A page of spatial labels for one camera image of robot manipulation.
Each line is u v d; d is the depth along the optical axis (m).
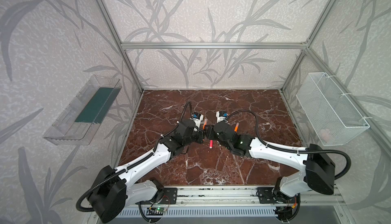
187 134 0.61
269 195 0.73
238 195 0.75
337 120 0.61
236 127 0.99
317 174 0.40
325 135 0.72
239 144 0.58
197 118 0.71
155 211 0.72
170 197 0.73
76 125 0.63
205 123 0.79
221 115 0.69
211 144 0.91
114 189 0.39
